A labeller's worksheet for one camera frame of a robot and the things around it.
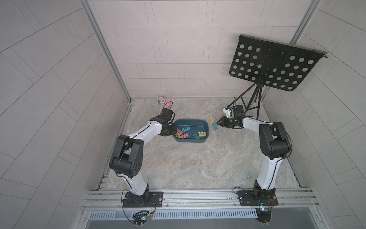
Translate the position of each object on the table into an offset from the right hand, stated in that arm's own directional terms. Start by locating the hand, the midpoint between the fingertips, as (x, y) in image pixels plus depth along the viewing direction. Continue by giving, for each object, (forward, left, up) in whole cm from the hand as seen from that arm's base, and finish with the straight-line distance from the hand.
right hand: (219, 121), depth 100 cm
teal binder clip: (-3, +3, -1) cm, 5 cm away
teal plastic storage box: (-6, +20, -2) cm, 21 cm away
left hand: (-6, +30, +2) cm, 31 cm away
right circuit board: (-54, -13, -6) cm, 56 cm away
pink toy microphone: (+19, +36, +1) cm, 41 cm away
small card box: (+23, +43, +2) cm, 49 cm away
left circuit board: (-51, +48, -4) cm, 70 cm away
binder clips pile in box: (-9, +27, 0) cm, 29 cm away
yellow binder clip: (+2, +5, -1) cm, 5 cm away
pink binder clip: (+5, -3, -1) cm, 6 cm away
